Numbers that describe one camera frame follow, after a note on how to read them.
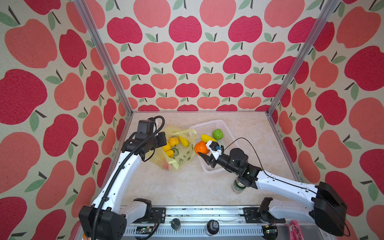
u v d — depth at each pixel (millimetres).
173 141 973
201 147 690
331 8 695
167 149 940
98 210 375
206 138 990
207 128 1043
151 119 676
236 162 570
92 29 766
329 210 398
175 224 638
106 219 370
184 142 985
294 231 696
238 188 748
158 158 818
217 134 1008
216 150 603
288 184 485
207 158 656
